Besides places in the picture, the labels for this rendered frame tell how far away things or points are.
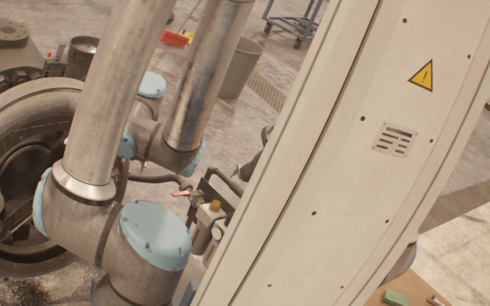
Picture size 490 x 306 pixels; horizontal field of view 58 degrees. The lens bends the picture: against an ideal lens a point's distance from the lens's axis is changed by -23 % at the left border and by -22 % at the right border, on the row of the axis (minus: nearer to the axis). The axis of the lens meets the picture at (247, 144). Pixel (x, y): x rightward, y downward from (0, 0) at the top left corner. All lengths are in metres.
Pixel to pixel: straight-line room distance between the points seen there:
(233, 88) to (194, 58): 3.13
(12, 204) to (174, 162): 0.57
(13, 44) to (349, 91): 1.32
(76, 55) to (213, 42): 2.39
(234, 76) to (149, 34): 3.21
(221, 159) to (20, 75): 2.02
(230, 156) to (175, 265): 2.50
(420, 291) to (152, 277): 1.46
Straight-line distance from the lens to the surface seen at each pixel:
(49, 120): 1.38
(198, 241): 2.13
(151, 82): 1.33
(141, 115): 1.28
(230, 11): 0.94
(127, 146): 1.25
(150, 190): 2.86
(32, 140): 1.56
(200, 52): 1.01
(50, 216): 1.03
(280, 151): 0.75
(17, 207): 1.50
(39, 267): 1.76
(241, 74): 4.11
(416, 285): 2.26
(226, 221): 2.01
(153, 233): 0.98
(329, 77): 0.70
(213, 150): 3.44
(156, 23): 0.90
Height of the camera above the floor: 1.60
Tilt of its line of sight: 26 degrees down
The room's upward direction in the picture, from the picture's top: 24 degrees clockwise
